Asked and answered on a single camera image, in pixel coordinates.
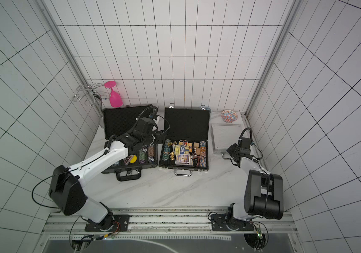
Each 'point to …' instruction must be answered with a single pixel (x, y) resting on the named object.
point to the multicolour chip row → (202, 154)
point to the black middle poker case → (185, 147)
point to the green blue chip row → (167, 149)
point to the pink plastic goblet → (115, 99)
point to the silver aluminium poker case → (223, 136)
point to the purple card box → (183, 159)
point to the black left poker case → (117, 120)
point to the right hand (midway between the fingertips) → (233, 146)
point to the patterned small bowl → (229, 116)
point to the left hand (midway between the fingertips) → (160, 136)
